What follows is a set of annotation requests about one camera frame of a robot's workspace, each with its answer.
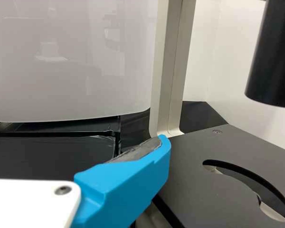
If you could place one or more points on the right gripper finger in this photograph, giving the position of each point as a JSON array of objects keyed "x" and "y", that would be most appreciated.
[{"x": 133, "y": 180}]

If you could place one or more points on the cream microscope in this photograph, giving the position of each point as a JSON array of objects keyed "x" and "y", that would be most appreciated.
[{"x": 228, "y": 152}]

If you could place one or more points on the white box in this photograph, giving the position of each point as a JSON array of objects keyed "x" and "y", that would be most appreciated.
[{"x": 61, "y": 71}]

